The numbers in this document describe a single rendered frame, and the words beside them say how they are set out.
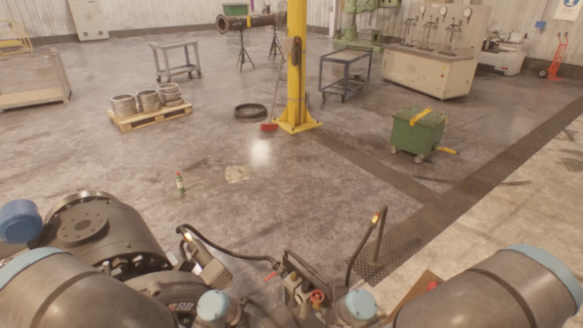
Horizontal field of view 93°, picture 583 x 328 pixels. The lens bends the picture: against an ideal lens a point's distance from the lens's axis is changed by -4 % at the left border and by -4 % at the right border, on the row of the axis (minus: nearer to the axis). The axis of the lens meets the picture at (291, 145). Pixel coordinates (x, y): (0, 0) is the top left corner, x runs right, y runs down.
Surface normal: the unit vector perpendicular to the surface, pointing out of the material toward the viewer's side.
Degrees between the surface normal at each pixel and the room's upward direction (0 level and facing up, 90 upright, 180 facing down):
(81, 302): 19
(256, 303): 0
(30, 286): 13
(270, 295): 0
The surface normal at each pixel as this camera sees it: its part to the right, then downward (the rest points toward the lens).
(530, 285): 0.11, -0.73
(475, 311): -0.42, -0.64
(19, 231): 0.67, 0.35
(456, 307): -0.59, -0.64
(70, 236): 0.00, -0.88
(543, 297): 0.24, -0.47
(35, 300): -0.17, -0.61
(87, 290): 0.34, -0.89
